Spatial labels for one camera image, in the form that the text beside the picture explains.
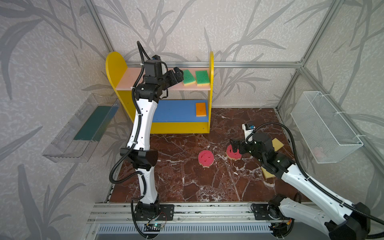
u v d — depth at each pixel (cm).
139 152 48
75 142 65
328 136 63
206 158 90
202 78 77
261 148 55
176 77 66
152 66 53
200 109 98
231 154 91
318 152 73
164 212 73
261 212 73
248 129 64
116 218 73
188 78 77
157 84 56
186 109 99
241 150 67
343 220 39
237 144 68
